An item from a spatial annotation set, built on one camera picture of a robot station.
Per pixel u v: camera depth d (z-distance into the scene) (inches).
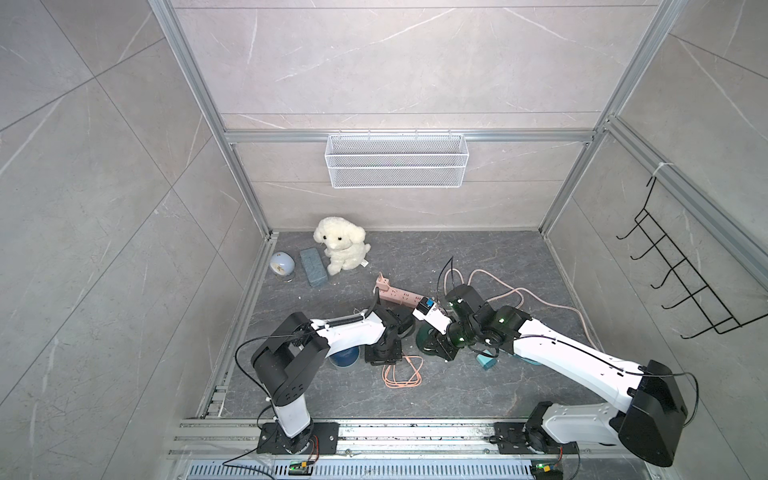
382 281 37.8
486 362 33.0
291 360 18.2
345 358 30.7
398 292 38.9
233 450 28.9
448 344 25.9
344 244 37.8
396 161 39.5
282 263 39.7
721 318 23.1
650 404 15.3
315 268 41.0
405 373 32.9
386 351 29.1
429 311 26.5
